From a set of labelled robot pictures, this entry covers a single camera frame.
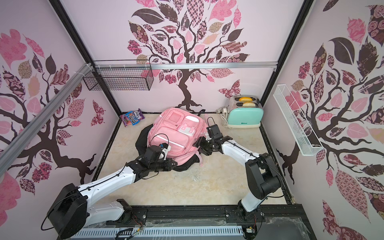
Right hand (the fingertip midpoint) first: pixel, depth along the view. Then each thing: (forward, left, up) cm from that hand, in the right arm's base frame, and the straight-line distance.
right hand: (195, 149), depth 87 cm
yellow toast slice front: (+30, -38, +8) cm, 49 cm away
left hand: (-11, +11, -2) cm, 15 cm away
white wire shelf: (+1, -56, +15) cm, 58 cm away
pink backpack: (+16, +10, -1) cm, 19 cm away
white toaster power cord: (+38, -23, -7) cm, 45 cm away
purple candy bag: (+33, +49, -6) cm, 60 cm away
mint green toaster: (+26, -36, +4) cm, 44 cm away
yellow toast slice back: (+33, -36, +10) cm, 50 cm away
